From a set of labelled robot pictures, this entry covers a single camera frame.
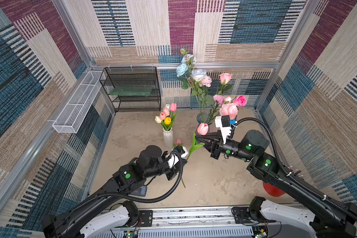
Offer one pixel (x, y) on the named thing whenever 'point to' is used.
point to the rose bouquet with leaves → (208, 106)
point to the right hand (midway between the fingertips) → (197, 139)
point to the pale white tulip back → (167, 106)
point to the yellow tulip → (167, 120)
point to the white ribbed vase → (168, 138)
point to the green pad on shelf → (132, 90)
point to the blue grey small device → (141, 191)
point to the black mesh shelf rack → (133, 76)
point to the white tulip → (157, 119)
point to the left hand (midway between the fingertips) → (185, 160)
